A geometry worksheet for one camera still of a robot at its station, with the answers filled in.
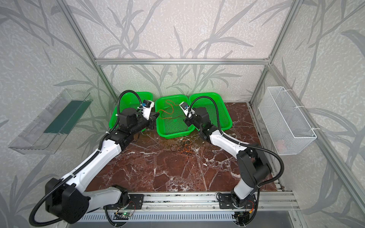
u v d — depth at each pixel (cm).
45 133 64
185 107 70
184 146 93
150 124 68
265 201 75
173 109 116
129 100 118
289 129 61
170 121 108
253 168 45
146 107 64
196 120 73
